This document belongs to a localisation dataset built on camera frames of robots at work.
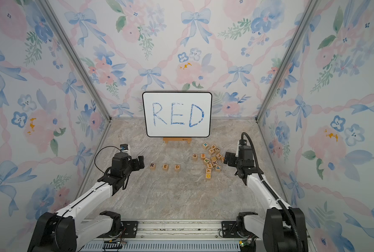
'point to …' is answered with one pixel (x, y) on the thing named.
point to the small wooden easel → (167, 139)
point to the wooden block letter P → (217, 168)
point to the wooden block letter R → (152, 166)
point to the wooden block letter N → (209, 165)
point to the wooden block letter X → (214, 163)
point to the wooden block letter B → (203, 156)
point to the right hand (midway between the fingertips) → (235, 154)
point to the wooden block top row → (213, 146)
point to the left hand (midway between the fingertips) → (136, 157)
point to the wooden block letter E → (165, 167)
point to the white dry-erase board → (178, 114)
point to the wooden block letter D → (177, 168)
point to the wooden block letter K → (205, 145)
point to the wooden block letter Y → (208, 175)
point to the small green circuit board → (245, 243)
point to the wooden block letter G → (194, 156)
